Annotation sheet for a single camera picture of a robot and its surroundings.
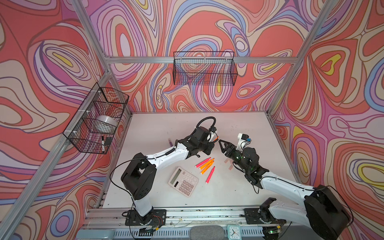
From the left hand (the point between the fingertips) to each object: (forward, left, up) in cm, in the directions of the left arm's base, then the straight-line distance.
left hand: (214, 143), depth 85 cm
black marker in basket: (-7, +57, +11) cm, 58 cm away
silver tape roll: (-1, +54, +19) cm, 57 cm away
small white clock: (-41, -6, -11) cm, 43 cm away
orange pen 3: (-9, +4, -14) cm, 17 cm away
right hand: (-3, -3, +3) cm, 5 cm away
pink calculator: (-18, +18, -12) cm, 28 cm away
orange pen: (-6, +2, +13) cm, 14 cm away
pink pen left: (-5, +6, -14) cm, 16 cm away
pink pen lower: (-14, +3, -13) cm, 20 cm away
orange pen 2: (-8, +6, -13) cm, 16 cm away
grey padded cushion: (-41, +6, -10) cm, 43 cm away
